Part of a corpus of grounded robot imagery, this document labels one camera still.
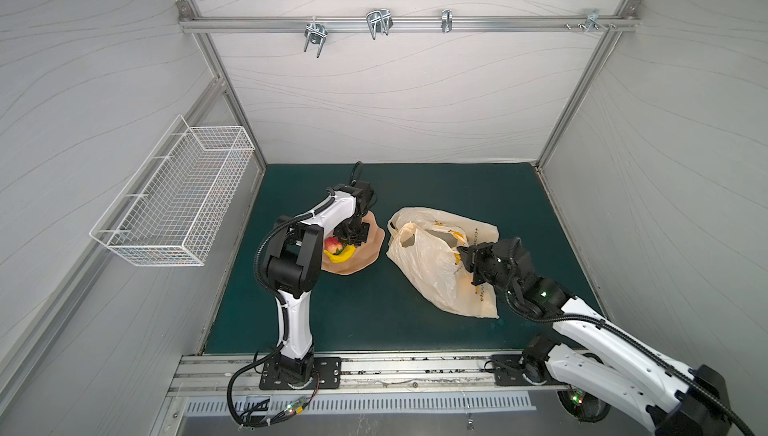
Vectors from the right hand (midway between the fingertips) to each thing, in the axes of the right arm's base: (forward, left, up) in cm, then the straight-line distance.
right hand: (459, 236), depth 77 cm
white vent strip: (-34, -2, -20) cm, 39 cm away
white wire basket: (-3, +68, +13) cm, 70 cm away
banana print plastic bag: (-3, +9, +1) cm, 10 cm away
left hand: (+7, +30, -15) cm, 34 cm away
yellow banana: (0, +32, -13) cm, 34 cm away
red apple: (+4, +37, -14) cm, 40 cm away
